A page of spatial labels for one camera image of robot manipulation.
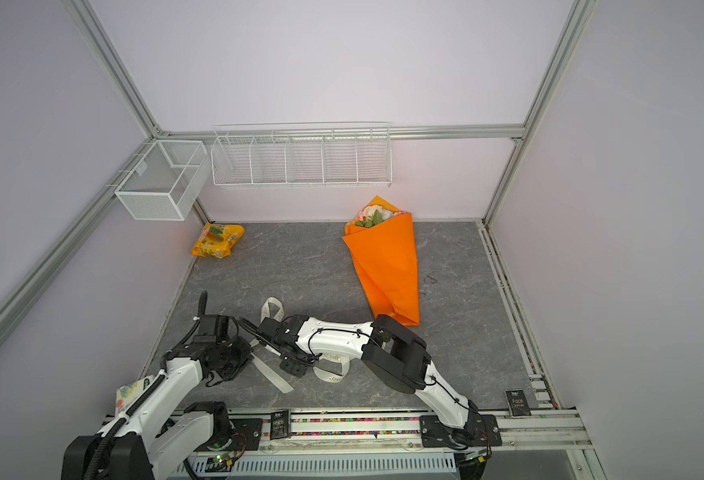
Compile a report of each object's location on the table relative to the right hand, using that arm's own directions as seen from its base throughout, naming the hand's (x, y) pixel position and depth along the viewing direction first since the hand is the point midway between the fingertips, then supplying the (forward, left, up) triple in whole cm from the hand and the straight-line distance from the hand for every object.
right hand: (302, 362), depth 86 cm
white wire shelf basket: (+60, +3, +30) cm, 67 cm away
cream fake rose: (+55, -22, +8) cm, 59 cm away
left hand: (+1, +13, +2) cm, 13 cm away
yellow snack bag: (+42, +37, +7) cm, 56 cm away
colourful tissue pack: (-10, +43, +7) cm, 45 cm away
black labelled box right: (-11, -58, +1) cm, 59 cm away
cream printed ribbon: (-4, -6, +3) cm, 8 cm away
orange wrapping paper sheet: (+37, -25, +5) cm, 45 cm away
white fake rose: (+51, -18, +5) cm, 55 cm away
